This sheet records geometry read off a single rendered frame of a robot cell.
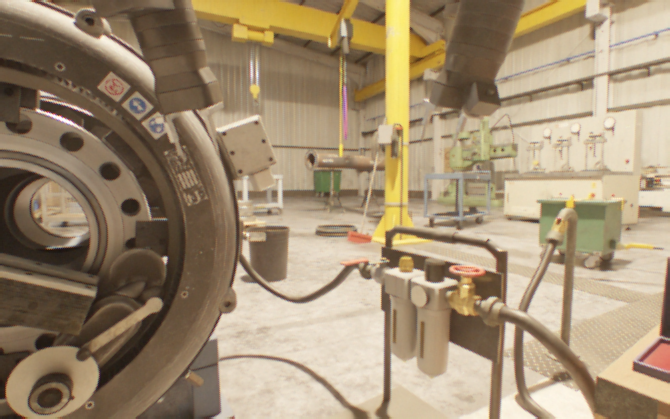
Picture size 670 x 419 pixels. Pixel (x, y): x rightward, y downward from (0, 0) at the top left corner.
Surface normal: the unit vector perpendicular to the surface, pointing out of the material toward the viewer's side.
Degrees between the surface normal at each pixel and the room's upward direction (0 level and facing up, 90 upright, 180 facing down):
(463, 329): 90
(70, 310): 90
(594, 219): 90
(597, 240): 90
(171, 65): 122
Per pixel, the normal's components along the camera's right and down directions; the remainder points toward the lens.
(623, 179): 0.29, 0.07
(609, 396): -0.84, 0.04
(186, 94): -0.07, 0.47
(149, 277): 0.55, 0.06
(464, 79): 0.14, 0.42
